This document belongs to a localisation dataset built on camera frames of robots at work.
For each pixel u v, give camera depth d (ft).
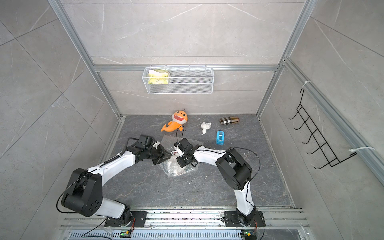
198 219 2.45
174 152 2.81
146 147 2.33
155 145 2.45
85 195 1.42
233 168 1.68
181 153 2.74
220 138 3.39
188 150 2.40
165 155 2.57
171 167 2.82
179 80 3.30
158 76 2.88
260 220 2.45
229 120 3.73
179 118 3.53
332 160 1.91
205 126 3.61
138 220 2.41
